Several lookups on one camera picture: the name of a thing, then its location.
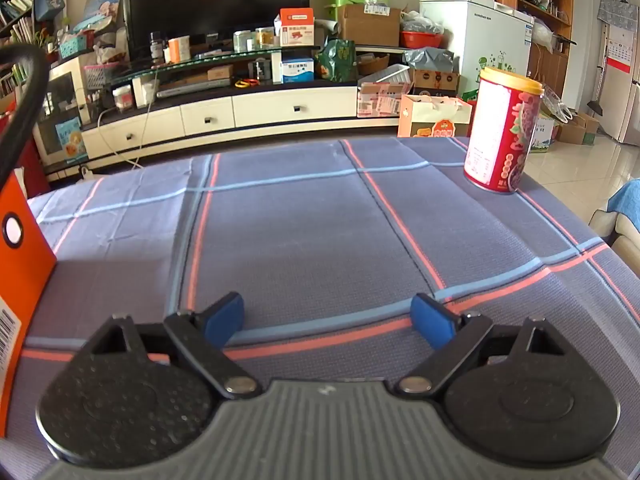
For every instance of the white refrigerator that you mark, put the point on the white refrigerator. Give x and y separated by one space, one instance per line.
622 100

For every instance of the pink plastic basket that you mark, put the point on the pink plastic basket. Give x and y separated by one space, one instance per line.
99 77

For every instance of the dark bookshelf with books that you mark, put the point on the dark bookshelf with books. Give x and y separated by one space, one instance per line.
17 0

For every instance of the orange cardboard box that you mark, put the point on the orange cardboard box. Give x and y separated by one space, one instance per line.
25 280

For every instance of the white jar with red label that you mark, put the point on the white jar with red label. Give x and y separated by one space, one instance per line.
122 98

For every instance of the white TV cabinet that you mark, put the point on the white TV cabinet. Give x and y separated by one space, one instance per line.
280 110

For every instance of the blue picture card with oranges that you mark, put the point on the blue picture card with oranges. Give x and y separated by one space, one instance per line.
70 137

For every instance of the red can with yellow lid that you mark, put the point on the red can with yellow lid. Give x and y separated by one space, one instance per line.
500 135

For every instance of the teal plastic basket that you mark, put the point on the teal plastic basket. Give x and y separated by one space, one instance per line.
74 46

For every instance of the orange and white paper bag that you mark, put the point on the orange and white paper bag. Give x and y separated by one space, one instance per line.
435 117

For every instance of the blue and white carton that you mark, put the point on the blue and white carton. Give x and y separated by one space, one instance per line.
298 71

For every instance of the wooden display shelf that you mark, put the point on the wooden display shelf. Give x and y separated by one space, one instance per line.
545 35

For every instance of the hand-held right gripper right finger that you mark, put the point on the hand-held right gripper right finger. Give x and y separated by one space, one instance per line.
432 321

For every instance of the orange and white carton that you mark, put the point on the orange and white carton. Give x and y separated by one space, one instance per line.
296 27

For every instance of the brown cardboard box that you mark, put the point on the brown cardboard box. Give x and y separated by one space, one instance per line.
367 27

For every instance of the black television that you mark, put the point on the black television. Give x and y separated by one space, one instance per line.
215 0

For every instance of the green foil bag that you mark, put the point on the green foil bag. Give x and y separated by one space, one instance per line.
336 60

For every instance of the labelled cardboard box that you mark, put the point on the labelled cardboard box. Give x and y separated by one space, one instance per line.
380 101

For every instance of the blue plaid tablecloth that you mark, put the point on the blue plaid tablecloth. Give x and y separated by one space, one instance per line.
300 230

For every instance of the red plastic basin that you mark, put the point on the red plastic basin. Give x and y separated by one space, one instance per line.
421 40

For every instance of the open cardboard box with print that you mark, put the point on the open cardboard box with print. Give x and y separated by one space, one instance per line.
435 82

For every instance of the small white glass-door cabinet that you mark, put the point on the small white glass-door cabinet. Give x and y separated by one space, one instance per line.
62 105

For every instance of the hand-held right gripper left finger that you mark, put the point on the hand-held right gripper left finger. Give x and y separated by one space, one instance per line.
225 316

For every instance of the white chest freezer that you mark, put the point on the white chest freezer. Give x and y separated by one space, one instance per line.
470 30

